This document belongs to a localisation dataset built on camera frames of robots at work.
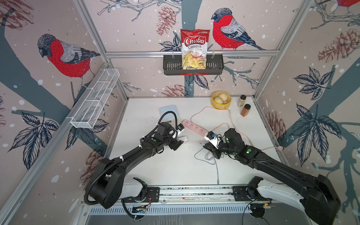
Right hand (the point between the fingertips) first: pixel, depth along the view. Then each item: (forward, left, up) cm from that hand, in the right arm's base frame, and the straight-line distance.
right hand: (205, 144), depth 78 cm
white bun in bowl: (+43, -14, -7) cm, 46 cm away
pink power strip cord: (+7, -53, -16) cm, 55 cm away
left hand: (+8, +15, -3) cm, 17 cm away
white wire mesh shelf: (+14, +64, +18) cm, 68 cm away
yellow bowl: (+40, -20, -10) cm, 45 cm away
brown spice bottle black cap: (+34, -34, -4) cm, 49 cm away
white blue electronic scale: (+8, +20, +15) cm, 26 cm away
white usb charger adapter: (+8, +13, -9) cm, 17 cm away
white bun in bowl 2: (+48, -19, -7) cm, 52 cm away
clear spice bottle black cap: (+42, -33, -7) cm, 54 cm away
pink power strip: (+18, +6, -11) cm, 22 cm away
